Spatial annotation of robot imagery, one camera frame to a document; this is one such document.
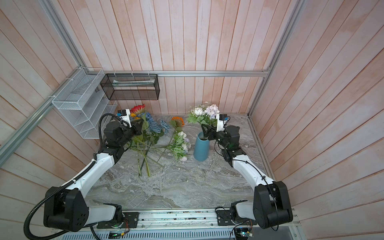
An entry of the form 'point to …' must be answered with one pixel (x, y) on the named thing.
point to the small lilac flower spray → (179, 147)
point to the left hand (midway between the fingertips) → (144, 122)
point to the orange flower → (175, 122)
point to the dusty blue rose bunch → (157, 129)
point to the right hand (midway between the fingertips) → (206, 124)
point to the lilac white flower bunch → (204, 114)
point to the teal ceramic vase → (201, 147)
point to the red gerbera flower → (138, 110)
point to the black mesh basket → (131, 86)
